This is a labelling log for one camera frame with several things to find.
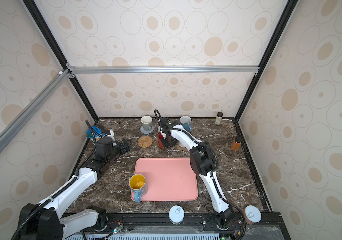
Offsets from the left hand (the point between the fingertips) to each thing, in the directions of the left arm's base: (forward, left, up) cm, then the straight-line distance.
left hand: (129, 139), depth 82 cm
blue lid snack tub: (+12, +32, -12) cm, 36 cm away
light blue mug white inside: (+21, -33, -9) cm, 40 cm away
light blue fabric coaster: (+20, -4, -19) cm, 28 cm away
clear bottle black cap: (+30, -58, -13) cm, 66 cm away
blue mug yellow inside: (-18, -4, -16) cm, 24 cm away
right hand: (+7, -21, -17) cm, 28 cm away
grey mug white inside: (+26, -4, -14) cm, 29 cm away
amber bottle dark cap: (+8, -66, -11) cm, 67 cm away
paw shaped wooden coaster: (+7, -30, -20) cm, 37 cm away
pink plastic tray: (-14, -21, -21) cm, 33 cm away
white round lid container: (-34, -26, -13) cm, 45 cm away
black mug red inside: (+3, -17, -7) cm, 19 cm away
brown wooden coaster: (+9, -13, -19) cm, 25 cm away
